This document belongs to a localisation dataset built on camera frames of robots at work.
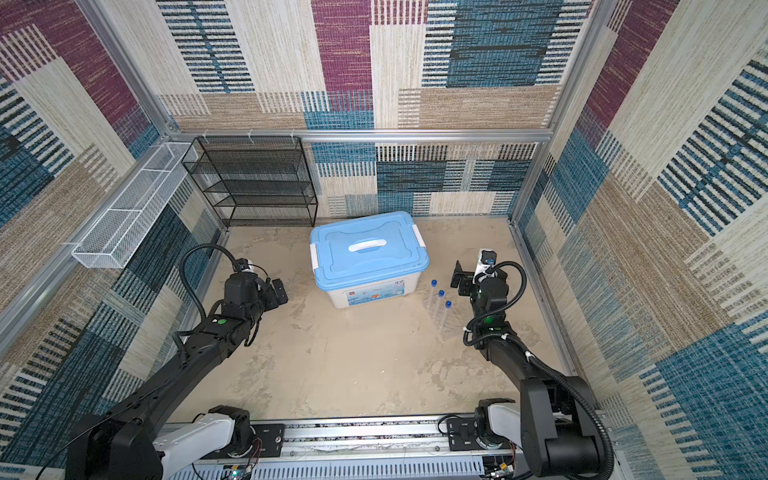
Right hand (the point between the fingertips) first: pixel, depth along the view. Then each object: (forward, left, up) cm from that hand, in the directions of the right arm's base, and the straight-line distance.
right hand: (473, 265), depth 86 cm
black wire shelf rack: (+40, +72, +1) cm, 83 cm away
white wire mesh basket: (-3, +88, +18) cm, 90 cm away
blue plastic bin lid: (+6, +30, +1) cm, 31 cm away
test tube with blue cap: (-5, +11, -10) cm, 16 cm away
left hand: (-3, +58, 0) cm, 58 cm away
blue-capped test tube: (-8, +10, -1) cm, 13 cm away
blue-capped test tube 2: (-12, +9, -1) cm, 15 cm away
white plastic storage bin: (-2, +28, -11) cm, 30 cm away
